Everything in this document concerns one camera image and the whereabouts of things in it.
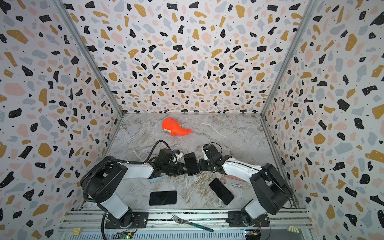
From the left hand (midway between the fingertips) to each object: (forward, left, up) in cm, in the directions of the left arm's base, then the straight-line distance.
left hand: (188, 169), depth 87 cm
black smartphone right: (-12, -19, -3) cm, 22 cm away
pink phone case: (-4, -26, -3) cm, 26 cm away
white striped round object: (-30, -51, -2) cm, 59 cm away
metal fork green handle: (-25, +3, -3) cm, 25 cm away
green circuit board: (-30, +30, -4) cm, 42 cm away
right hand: (+3, -5, +2) cm, 6 cm away
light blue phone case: (-4, +20, -5) cm, 21 cm away
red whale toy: (+34, +13, 0) cm, 36 cm away
